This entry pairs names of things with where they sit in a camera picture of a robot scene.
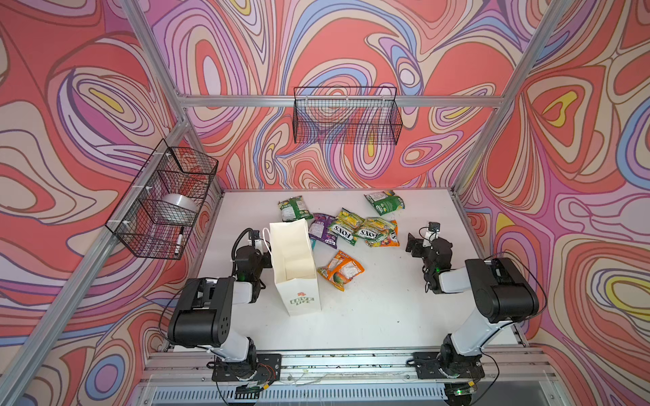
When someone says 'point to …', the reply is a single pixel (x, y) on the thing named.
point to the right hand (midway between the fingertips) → (422, 239)
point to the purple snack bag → (319, 230)
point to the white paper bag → (296, 265)
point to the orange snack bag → (341, 269)
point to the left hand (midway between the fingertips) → (266, 245)
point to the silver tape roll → (179, 202)
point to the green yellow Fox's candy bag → (347, 226)
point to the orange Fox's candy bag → (379, 233)
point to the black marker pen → (179, 241)
